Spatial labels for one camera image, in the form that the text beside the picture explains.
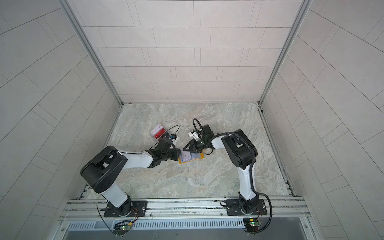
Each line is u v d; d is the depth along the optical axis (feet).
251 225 2.22
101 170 1.49
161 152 2.32
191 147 2.71
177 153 2.63
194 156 2.83
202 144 2.69
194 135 2.92
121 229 2.14
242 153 1.72
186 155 2.85
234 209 2.33
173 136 2.71
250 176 1.83
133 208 2.28
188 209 2.37
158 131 3.09
